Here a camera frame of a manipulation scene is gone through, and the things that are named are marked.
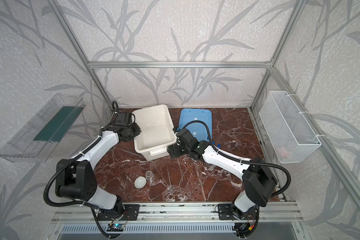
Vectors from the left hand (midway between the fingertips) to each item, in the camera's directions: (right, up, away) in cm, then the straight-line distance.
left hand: (140, 125), depth 90 cm
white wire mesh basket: (+73, -5, -30) cm, 78 cm away
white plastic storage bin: (+7, -5, +16) cm, 18 cm away
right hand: (+21, -10, -7) cm, 24 cm away
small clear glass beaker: (+9, -28, -9) cm, 31 cm away
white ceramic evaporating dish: (+2, -32, -7) cm, 33 cm away
